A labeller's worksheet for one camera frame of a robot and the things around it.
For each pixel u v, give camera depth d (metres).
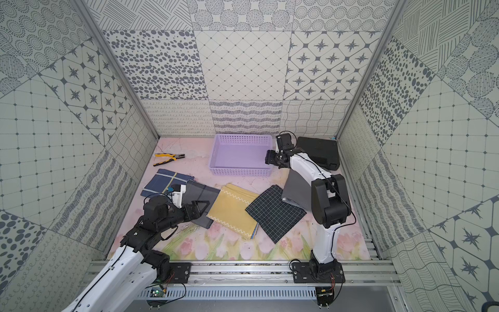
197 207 0.69
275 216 0.88
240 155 1.14
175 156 1.10
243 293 0.70
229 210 0.89
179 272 0.73
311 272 0.73
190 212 0.68
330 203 0.51
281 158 0.71
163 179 1.01
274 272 0.76
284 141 0.76
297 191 0.97
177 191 0.71
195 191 0.95
